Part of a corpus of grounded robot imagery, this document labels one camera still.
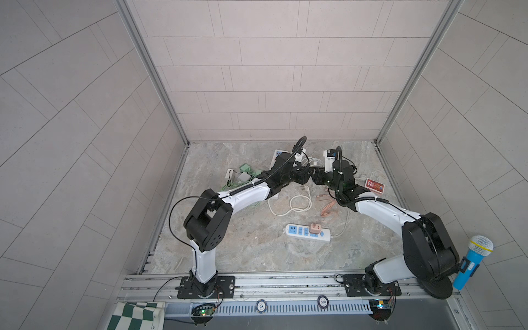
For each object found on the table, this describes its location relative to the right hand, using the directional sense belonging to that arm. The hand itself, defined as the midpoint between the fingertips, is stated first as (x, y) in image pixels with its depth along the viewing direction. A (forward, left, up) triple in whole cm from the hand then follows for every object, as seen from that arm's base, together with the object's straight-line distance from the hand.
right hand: (310, 168), depth 87 cm
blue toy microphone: (-38, -40, +8) cm, 55 cm away
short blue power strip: (-22, +6, -13) cm, 26 cm away
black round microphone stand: (-44, -38, -14) cm, 60 cm away
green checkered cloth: (-46, +62, -12) cm, 78 cm away
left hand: (-1, -1, +3) cm, 3 cm away
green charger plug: (+11, +30, -11) cm, 34 cm away
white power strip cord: (-6, 0, -14) cm, 16 cm away
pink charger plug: (-23, +1, -9) cm, 25 cm away
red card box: (-3, -32, -14) cm, 35 cm away
